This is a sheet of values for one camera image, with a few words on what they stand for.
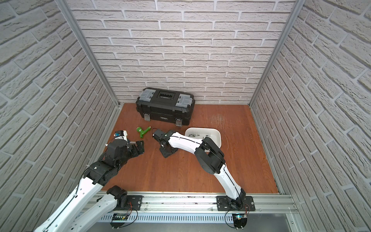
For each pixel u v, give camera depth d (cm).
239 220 70
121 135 64
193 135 100
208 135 100
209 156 53
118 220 72
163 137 68
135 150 66
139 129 100
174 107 95
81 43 83
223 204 74
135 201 73
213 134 99
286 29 76
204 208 74
